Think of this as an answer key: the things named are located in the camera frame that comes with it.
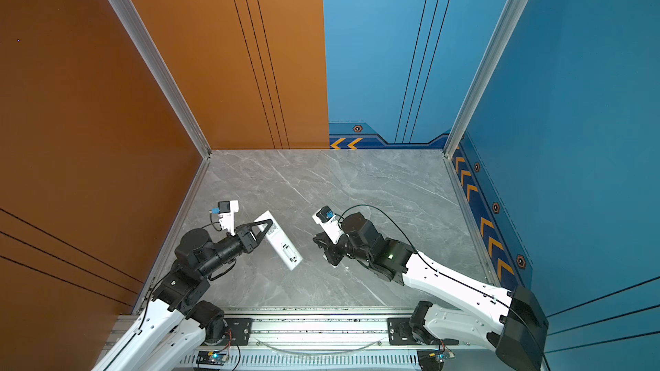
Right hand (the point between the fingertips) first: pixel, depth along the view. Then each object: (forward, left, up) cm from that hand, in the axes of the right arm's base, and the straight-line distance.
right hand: (315, 238), depth 72 cm
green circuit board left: (-26, +29, -21) cm, 44 cm away
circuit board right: (-26, -32, -22) cm, 47 cm away
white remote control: (-1, +9, 0) cm, 9 cm away
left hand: (+2, +12, +5) cm, 13 cm away
